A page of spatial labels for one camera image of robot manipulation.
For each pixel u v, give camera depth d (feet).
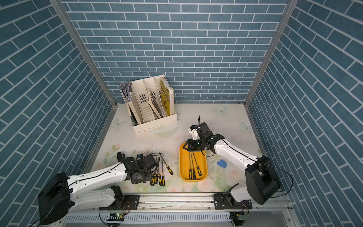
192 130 2.58
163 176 2.70
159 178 2.70
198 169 2.77
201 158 2.95
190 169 2.79
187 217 2.53
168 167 2.83
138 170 1.93
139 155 2.52
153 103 3.11
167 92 3.12
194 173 2.71
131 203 2.41
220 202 2.41
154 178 2.63
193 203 2.48
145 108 3.80
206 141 2.15
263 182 1.39
